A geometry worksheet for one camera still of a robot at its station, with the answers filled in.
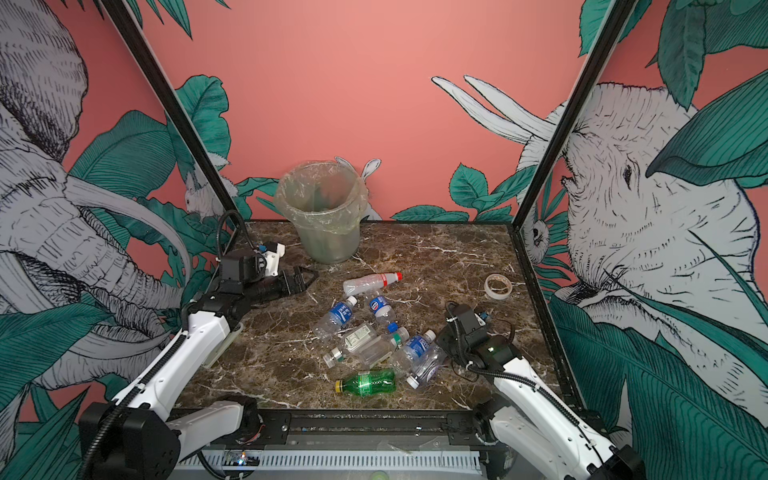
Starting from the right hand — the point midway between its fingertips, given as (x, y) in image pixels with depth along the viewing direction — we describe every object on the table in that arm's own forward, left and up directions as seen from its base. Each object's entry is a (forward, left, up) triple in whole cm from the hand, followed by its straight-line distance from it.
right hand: (435, 334), depth 80 cm
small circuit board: (-27, +48, -9) cm, 56 cm away
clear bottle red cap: (+20, +21, -5) cm, 30 cm away
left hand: (+12, +34, +12) cm, 38 cm away
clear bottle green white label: (0, +22, -5) cm, 23 cm away
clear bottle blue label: (+7, +32, -10) cm, 34 cm away
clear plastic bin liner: (+56, +39, +2) cm, 68 cm away
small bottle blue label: (+11, +15, -6) cm, 19 cm away
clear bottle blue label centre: (-3, +6, -5) cm, 9 cm away
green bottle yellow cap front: (-11, +18, -5) cm, 22 cm away
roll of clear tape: (+19, -23, -11) cm, 32 cm away
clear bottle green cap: (0, +15, -10) cm, 19 cm away
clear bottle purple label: (-9, +3, 0) cm, 9 cm away
